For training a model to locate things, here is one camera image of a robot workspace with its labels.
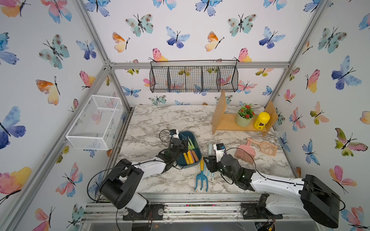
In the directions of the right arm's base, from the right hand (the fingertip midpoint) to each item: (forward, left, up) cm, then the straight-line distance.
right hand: (206, 157), depth 80 cm
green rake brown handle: (+12, +9, -12) cm, 19 cm away
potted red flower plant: (+25, -24, +5) cm, 35 cm away
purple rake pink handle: (+5, +8, -10) cm, 13 cm away
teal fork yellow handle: (-7, +2, -11) cm, 14 cm away
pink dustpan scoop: (+16, -41, -13) cm, 46 cm away
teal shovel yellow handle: (+3, +12, -9) cm, 15 cm away
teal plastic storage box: (+1, +14, -9) cm, 17 cm away
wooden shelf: (+30, -12, -4) cm, 33 cm away
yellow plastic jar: (+24, -35, +3) cm, 42 cm away
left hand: (+12, +11, -2) cm, 16 cm away
